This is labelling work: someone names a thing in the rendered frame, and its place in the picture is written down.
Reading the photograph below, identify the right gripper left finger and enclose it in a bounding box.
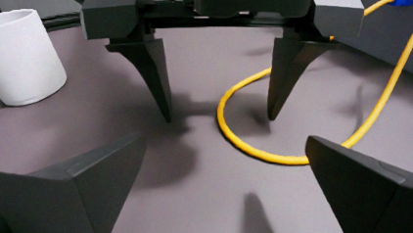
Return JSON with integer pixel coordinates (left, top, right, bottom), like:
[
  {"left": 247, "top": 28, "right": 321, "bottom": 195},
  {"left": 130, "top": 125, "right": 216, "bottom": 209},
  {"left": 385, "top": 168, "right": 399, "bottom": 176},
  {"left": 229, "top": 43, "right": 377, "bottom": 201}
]
[{"left": 0, "top": 131, "right": 147, "bottom": 233}]

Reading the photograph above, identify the yellow patch cord with blue plugs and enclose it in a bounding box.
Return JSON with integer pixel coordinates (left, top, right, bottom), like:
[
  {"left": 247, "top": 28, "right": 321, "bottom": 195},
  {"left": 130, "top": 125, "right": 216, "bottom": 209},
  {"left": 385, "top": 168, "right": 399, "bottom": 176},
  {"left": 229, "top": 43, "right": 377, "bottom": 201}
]
[{"left": 217, "top": 0, "right": 413, "bottom": 164}]

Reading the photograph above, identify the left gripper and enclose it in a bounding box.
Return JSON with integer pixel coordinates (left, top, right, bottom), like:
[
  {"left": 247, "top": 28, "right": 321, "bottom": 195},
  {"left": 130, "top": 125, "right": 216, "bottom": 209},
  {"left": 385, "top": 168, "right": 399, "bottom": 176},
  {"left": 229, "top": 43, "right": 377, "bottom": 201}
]
[{"left": 79, "top": 0, "right": 364, "bottom": 123}]

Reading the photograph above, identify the white mug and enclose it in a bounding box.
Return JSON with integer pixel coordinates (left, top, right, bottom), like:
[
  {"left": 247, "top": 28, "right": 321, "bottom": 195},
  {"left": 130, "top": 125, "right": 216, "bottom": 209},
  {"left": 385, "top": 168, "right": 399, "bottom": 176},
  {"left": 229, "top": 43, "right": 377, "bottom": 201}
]
[{"left": 0, "top": 9, "right": 67, "bottom": 106}]

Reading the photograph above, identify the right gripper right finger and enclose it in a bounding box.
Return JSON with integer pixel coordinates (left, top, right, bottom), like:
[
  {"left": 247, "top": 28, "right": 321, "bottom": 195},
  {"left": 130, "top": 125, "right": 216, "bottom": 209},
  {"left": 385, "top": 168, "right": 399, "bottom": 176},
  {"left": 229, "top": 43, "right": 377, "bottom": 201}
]
[{"left": 304, "top": 135, "right": 413, "bottom": 233}]

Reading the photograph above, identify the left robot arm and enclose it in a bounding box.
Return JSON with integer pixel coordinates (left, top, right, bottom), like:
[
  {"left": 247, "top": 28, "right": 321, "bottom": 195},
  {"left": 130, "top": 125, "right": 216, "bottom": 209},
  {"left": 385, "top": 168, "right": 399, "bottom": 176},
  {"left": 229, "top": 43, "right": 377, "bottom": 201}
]
[{"left": 195, "top": 0, "right": 311, "bottom": 18}]

